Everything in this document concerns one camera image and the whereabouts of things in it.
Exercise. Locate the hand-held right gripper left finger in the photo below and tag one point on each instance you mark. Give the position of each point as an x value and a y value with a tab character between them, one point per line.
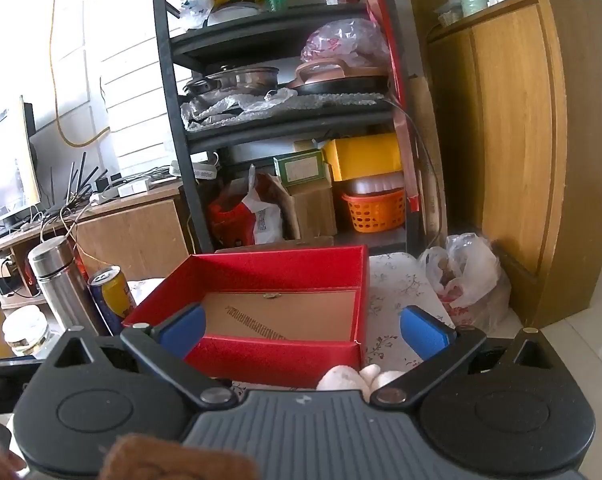
183	332

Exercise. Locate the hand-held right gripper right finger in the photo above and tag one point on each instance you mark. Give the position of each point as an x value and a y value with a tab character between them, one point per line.
426	332

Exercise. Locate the white plush toy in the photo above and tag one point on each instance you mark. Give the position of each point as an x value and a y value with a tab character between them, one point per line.
341	379

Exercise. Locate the red cardboard box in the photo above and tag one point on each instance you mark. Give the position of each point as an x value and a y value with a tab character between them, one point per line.
281	362

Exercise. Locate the glass jar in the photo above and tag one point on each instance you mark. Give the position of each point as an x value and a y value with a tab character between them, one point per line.
26	331

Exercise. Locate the translucent plastic bag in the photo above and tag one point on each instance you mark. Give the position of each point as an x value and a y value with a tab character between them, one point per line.
473	270

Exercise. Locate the yellow blue drink can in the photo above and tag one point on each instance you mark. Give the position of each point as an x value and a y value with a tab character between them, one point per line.
113	296

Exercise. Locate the wooden media stand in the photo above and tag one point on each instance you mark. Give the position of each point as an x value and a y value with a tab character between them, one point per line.
131	230

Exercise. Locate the stainless steel thermos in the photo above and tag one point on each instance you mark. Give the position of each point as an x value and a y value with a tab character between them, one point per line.
61	280

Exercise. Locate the red white plastic bag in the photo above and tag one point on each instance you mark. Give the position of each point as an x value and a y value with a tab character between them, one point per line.
231	220

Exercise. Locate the orange plastic basket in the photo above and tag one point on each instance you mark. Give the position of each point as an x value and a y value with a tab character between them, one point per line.
373	212

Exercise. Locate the white power adapter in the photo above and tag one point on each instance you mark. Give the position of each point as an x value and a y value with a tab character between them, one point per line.
131	188

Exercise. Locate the white power strip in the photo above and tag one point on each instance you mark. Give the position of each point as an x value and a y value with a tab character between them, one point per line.
201	171

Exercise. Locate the brown cardboard box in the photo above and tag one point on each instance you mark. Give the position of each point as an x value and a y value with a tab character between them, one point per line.
313	210

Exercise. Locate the black router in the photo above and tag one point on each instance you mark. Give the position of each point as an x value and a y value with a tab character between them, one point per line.
83	180

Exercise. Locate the yellow box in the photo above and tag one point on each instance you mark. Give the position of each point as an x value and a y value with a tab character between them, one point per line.
366	157

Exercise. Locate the green box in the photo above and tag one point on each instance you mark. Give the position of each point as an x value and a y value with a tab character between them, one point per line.
301	169

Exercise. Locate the computer monitor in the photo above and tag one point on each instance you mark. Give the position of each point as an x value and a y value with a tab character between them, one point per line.
6	165

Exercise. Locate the wooden cabinet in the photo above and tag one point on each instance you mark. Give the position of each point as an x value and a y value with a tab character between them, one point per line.
511	135

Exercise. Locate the black shelf rack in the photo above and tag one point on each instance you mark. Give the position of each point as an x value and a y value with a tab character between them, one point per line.
178	110

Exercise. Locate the bubble wrap sheet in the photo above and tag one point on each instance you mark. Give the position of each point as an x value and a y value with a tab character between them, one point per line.
216	110

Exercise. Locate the steel pot with lid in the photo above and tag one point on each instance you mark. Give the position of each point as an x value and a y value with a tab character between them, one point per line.
243	79

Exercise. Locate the frying pan with pink lid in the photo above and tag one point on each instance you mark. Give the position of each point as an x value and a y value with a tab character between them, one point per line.
331	77

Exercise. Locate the pink plastic bag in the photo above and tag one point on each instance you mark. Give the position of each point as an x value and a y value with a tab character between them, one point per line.
341	40

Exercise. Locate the white wicker basket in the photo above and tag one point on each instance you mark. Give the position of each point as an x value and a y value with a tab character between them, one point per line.
448	19

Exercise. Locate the green ceramic mug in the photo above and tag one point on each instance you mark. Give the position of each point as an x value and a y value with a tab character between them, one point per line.
473	2

